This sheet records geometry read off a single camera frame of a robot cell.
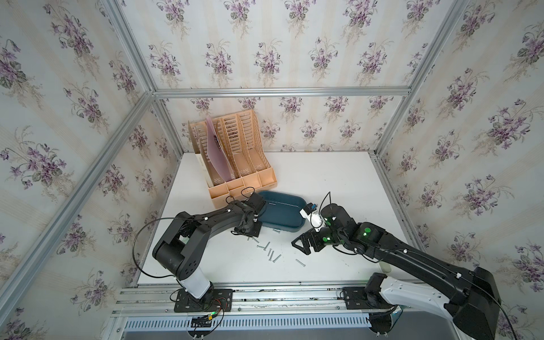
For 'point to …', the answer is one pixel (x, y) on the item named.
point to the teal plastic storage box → (281, 212)
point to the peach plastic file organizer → (251, 163)
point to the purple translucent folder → (215, 154)
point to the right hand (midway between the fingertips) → (302, 239)
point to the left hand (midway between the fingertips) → (255, 234)
